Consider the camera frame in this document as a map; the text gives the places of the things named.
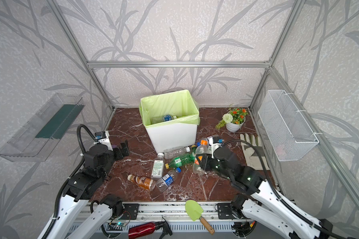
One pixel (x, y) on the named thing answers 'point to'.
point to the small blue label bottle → (161, 183)
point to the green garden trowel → (194, 211)
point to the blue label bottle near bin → (220, 140)
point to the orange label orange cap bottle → (203, 148)
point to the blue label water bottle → (154, 120)
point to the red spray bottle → (148, 228)
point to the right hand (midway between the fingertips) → (198, 151)
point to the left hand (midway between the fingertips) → (121, 138)
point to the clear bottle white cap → (172, 152)
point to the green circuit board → (117, 224)
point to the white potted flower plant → (234, 120)
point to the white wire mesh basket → (289, 135)
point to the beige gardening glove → (251, 155)
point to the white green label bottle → (158, 167)
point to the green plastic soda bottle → (181, 160)
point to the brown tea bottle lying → (146, 182)
